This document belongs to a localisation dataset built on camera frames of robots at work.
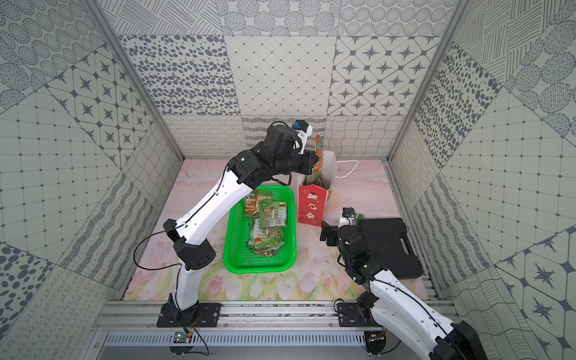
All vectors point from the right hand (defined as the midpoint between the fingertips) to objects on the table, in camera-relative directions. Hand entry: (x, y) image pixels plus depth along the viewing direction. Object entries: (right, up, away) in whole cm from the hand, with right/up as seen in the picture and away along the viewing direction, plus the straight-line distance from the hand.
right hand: (334, 224), depth 84 cm
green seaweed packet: (-25, +2, +12) cm, 28 cm away
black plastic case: (+21, -7, +1) cm, 22 cm away
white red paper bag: (-8, +12, -2) cm, 14 cm away
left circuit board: (-51, -34, -13) cm, 63 cm away
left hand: (-7, +26, -16) cm, 31 cm away
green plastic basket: (-19, -14, +2) cm, 23 cm away
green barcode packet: (-27, -7, +7) cm, 28 cm away
